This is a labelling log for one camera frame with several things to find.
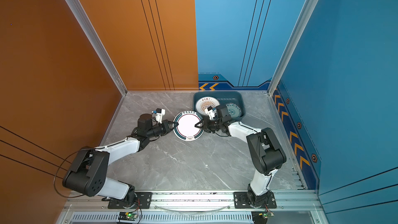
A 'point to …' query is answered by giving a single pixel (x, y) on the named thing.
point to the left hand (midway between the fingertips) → (178, 123)
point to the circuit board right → (260, 217)
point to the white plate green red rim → (186, 130)
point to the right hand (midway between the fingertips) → (195, 127)
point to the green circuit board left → (127, 216)
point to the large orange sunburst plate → (204, 102)
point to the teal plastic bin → (224, 97)
